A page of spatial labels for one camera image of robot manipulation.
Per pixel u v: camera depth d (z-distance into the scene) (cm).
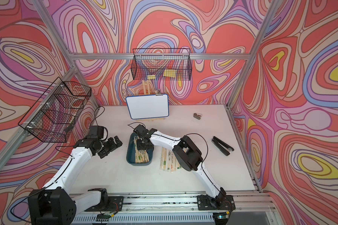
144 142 70
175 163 88
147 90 93
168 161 88
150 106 99
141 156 90
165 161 89
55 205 39
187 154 56
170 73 90
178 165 86
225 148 91
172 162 88
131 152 91
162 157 91
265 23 75
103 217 73
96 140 59
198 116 111
